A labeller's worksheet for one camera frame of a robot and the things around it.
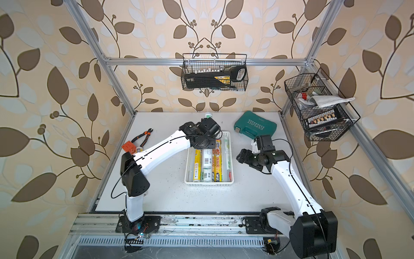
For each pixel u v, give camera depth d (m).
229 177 0.85
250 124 1.08
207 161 0.75
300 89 0.84
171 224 0.75
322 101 0.63
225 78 0.82
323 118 0.68
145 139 1.05
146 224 0.74
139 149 0.97
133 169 0.46
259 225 0.73
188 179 0.85
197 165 0.86
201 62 0.91
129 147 0.96
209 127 0.62
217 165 0.91
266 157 0.56
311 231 0.38
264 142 0.62
